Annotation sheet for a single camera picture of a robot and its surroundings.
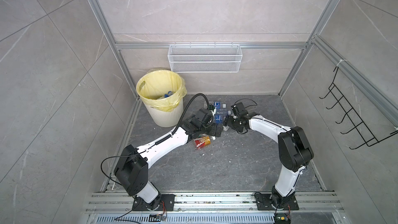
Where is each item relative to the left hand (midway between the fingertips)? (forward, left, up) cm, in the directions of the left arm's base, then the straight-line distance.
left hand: (216, 123), depth 82 cm
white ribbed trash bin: (+10, +33, -7) cm, 35 cm away
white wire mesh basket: (+45, +4, +11) cm, 46 cm away
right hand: (+8, -9, -12) cm, 17 cm away
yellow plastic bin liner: (+29, +39, +3) cm, 48 cm away
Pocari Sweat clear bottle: (+11, -4, -12) cm, 17 cm away
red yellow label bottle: (-3, +8, -13) cm, 16 cm away
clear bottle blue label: (+29, +28, -6) cm, 41 cm away
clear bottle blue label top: (+24, -4, -13) cm, 28 cm away
